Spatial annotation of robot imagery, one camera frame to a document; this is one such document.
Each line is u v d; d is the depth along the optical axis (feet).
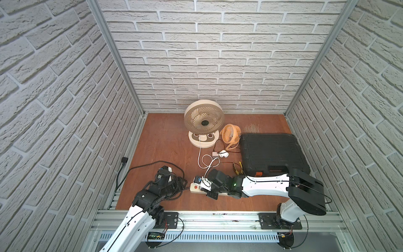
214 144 3.29
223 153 3.09
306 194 1.42
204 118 2.75
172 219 2.39
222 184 2.03
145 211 1.72
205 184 2.20
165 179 2.04
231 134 3.12
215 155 3.11
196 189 2.66
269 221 2.42
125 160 3.15
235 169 2.95
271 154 2.93
